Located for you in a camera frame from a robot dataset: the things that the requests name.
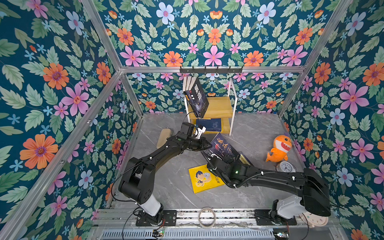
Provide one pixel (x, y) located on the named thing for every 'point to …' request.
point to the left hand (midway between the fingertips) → (214, 143)
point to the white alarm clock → (286, 166)
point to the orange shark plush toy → (282, 144)
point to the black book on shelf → (190, 100)
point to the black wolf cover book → (200, 97)
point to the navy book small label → (213, 124)
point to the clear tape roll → (200, 223)
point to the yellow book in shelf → (221, 128)
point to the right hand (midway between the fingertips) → (217, 158)
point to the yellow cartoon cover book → (203, 180)
